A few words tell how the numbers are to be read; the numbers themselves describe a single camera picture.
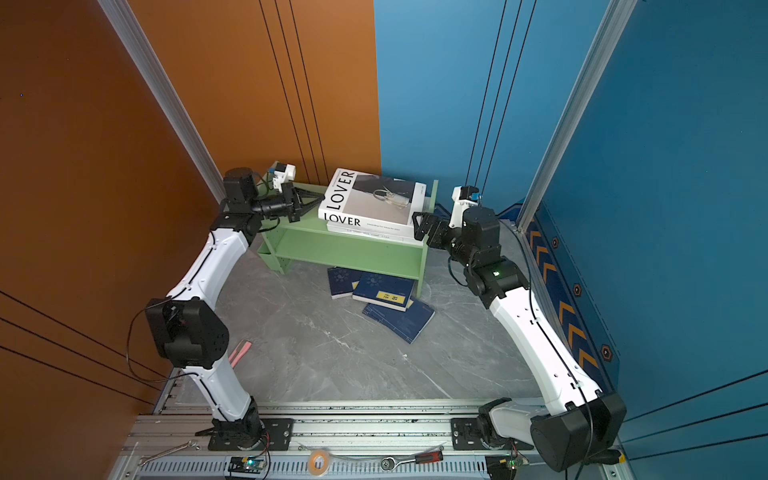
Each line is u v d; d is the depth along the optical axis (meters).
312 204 0.75
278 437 0.73
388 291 0.97
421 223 0.61
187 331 0.48
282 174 0.74
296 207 0.71
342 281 1.02
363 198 0.79
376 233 0.78
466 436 0.72
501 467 0.70
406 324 0.91
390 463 0.68
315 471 0.69
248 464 0.71
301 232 0.81
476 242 0.53
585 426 0.37
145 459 0.71
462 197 0.61
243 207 0.65
